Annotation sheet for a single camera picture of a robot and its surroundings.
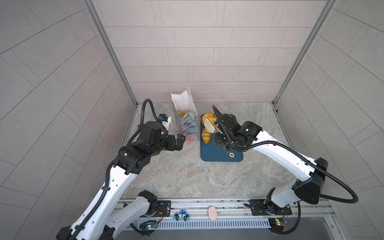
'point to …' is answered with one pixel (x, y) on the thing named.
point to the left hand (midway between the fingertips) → (180, 135)
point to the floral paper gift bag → (187, 114)
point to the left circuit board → (151, 226)
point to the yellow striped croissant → (206, 135)
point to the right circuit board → (278, 224)
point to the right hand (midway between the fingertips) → (215, 141)
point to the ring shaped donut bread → (180, 113)
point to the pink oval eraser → (212, 213)
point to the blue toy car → (181, 215)
